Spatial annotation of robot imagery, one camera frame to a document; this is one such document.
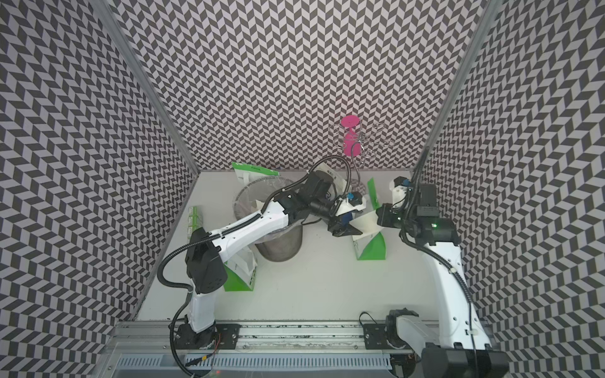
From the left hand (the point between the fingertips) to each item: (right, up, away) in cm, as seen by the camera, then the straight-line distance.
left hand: (359, 223), depth 72 cm
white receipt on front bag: (-35, -13, -2) cm, 37 cm away
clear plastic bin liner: (-36, +8, +7) cm, 37 cm away
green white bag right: (+6, -10, +11) cm, 17 cm away
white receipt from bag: (+3, -1, +3) cm, 4 cm away
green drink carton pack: (-63, -2, +22) cm, 67 cm away
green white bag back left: (-40, +17, +16) cm, 47 cm away
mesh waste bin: (-26, -10, +9) cm, 29 cm away
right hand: (+6, +2, +1) cm, 6 cm away
